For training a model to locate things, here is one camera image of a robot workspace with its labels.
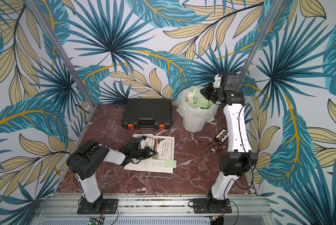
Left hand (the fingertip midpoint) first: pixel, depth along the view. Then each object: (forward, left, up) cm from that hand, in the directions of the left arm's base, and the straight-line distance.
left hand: (155, 155), depth 92 cm
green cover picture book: (+6, -6, +1) cm, 8 cm away
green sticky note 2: (-6, -11, 0) cm, 12 cm away
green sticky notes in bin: (+31, -29, +20) cm, 47 cm away
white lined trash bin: (+15, -24, +28) cm, 40 cm away
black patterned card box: (+15, -47, +2) cm, 50 cm away
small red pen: (+9, -32, +1) cm, 33 cm away
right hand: (+21, -25, +38) cm, 50 cm away
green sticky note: (+23, -24, +33) cm, 47 cm away
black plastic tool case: (+30, +8, +7) cm, 31 cm away
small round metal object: (+3, -38, +3) cm, 38 cm away
